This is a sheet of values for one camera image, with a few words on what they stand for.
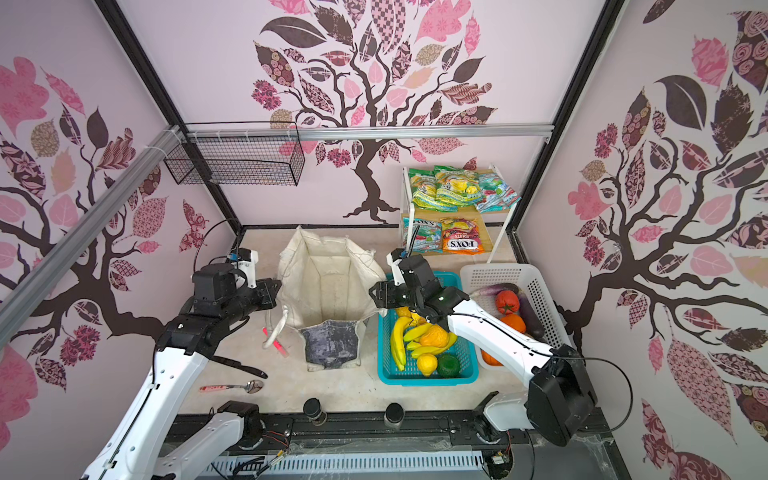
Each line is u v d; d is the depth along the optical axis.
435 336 0.81
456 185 0.79
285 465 0.70
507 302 0.90
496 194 0.79
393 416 0.68
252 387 0.79
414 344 0.84
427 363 0.79
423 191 0.79
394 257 0.72
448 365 0.79
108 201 0.66
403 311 0.90
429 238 0.94
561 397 0.40
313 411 0.68
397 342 0.83
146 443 0.39
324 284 1.01
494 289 0.97
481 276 0.98
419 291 0.60
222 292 0.54
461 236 0.92
